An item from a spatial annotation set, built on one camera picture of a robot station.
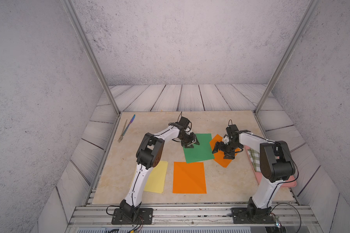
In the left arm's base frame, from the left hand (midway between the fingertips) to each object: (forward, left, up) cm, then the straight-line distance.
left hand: (199, 145), depth 98 cm
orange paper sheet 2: (-20, +8, -4) cm, 22 cm away
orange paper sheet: (+7, -12, -3) cm, 14 cm away
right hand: (-6, -12, 0) cm, 13 cm away
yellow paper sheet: (-21, +28, -7) cm, 35 cm away
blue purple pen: (+24, +51, -3) cm, 57 cm away
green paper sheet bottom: (-3, -2, -5) cm, 6 cm away
